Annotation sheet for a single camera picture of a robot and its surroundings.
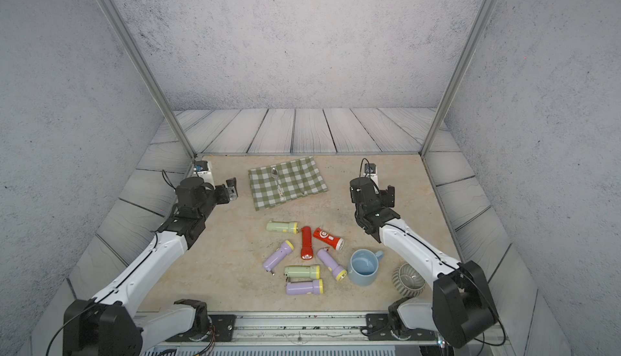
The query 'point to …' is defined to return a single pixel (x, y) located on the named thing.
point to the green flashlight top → (283, 226)
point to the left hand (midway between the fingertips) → (226, 179)
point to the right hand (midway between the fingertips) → (376, 185)
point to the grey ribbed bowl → (407, 281)
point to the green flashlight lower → (312, 272)
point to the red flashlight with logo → (336, 242)
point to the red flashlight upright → (306, 250)
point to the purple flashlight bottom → (306, 287)
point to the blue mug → (363, 266)
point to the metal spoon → (274, 173)
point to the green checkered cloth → (296, 179)
